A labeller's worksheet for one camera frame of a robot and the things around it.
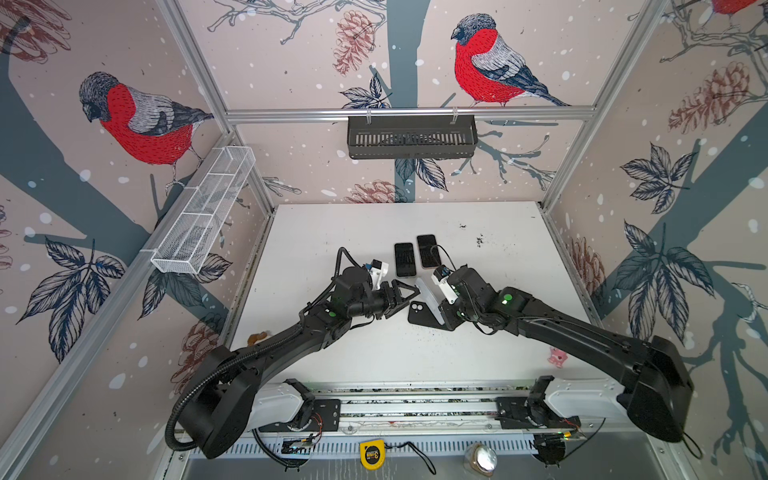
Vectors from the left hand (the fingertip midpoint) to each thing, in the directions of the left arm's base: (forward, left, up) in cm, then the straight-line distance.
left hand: (415, 299), depth 73 cm
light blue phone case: (+26, +1, -20) cm, 33 cm away
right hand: (+1, -7, -8) cm, 11 cm away
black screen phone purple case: (+26, +1, -20) cm, 33 cm away
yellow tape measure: (-30, +11, -17) cm, 36 cm away
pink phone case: (+29, -8, -19) cm, 35 cm away
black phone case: (+5, -3, -20) cm, 21 cm away
